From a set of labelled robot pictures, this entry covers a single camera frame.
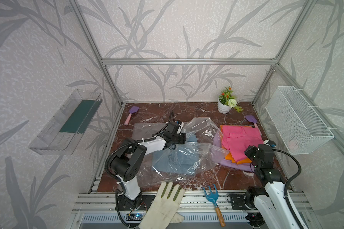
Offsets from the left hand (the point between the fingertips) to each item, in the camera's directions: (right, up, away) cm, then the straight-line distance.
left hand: (186, 137), depth 93 cm
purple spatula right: (+51, +12, +15) cm, 55 cm away
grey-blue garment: (-4, -12, -10) cm, 16 cm away
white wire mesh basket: (+51, +10, -29) cm, 59 cm away
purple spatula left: (-42, +20, +23) cm, 52 cm away
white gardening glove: (-12, -33, -23) cm, 42 cm away
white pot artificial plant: (+29, +25, +9) cm, 40 cm away
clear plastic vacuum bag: (+9, -6, -9) cm, 14 cm away
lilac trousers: (+20, -9, -5) cm, 23 cm away
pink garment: (+32, 0, -3) cm, 33 cm away
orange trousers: (+25, -10, -8) cm, 28 cm away
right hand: (+35, -2, -11) cm, 37 cm away
